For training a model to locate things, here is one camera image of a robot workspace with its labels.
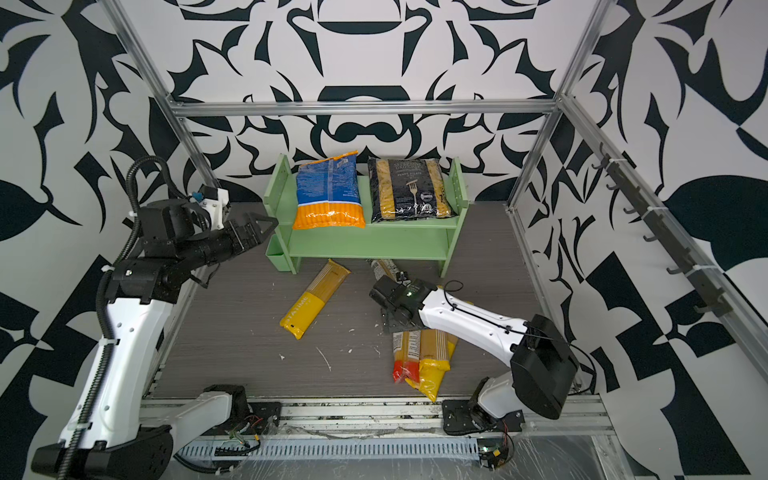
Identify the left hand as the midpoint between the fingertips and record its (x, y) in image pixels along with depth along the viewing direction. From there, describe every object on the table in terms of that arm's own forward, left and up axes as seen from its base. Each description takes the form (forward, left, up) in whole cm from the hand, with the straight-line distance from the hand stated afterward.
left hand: (264, 221), depth 65 cm
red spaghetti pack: (-19, -31, -33) cm, 49 cm away
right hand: (-11, -31, -29) cm, 44 cm away
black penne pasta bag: (+15, -32, -5) cm, 36 cm away
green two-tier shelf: (+13, -39, -25) cm, 48 cm away
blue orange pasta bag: (+13, -12, -5) cm, 19 cm away
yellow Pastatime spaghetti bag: (-18, -39, -32) cm, 54 cm away
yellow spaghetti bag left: (-5, -1, -36) cm, 36 cm away
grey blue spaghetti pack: (+9, -26, -34) cm, 44 cm away
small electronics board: (-40, -50, -38) cm, 75 cm away
